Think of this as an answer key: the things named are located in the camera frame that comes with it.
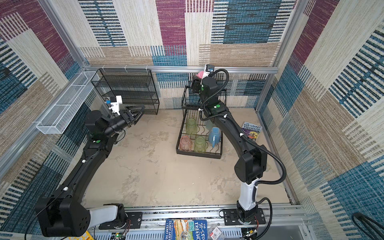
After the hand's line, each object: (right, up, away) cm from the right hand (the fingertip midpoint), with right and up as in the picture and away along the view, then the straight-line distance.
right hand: (202, 78), depth 78 cm
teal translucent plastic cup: (+6, -24, +25) cm, 35 cm away
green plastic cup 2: (-6, -25, +25) cm, 36 cm away
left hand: (-27, -17, -9) cm, 33 cm away
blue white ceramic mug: (+8, -31, +14) cm, 34 cm away
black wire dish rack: (-2, -31, +25) cm, 40 cm away
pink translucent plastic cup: (-10, -36, +16) cm, 40 cm away
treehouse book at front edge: (-8, -71, -9) cm, 72 cm away
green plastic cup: (-1, -37, +19) cm, 41 cm away
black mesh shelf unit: (-45, +4, +31) cm, 55 cm away
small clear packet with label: (+5, -73, -9) cm, 73 cm away
